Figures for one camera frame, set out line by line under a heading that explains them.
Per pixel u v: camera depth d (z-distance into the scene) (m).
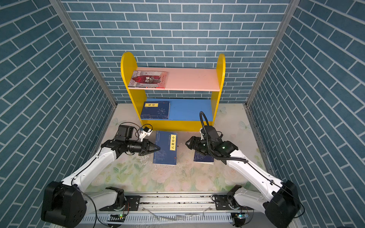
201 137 0.70
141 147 0.69
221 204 0.73
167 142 0.79
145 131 0.75
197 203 0.75
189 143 0.72
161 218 0.71
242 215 0.71
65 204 0.39
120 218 0.72
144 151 0.69
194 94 1.18
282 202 0.38
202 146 0.66
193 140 0.69
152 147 0.74
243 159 0.48
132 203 0.74
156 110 0.94
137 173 0.85
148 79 0.77
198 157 0.90
